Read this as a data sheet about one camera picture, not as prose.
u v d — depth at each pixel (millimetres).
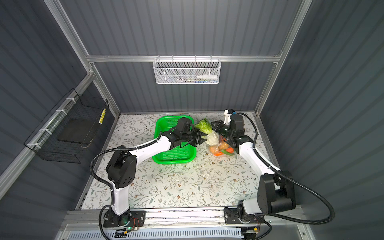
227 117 767
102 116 832
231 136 643
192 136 754
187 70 1238
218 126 737
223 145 915
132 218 724
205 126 850
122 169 514
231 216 736
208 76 866
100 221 682
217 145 898
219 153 936
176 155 962
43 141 617
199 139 787
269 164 467
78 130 729
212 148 922
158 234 771
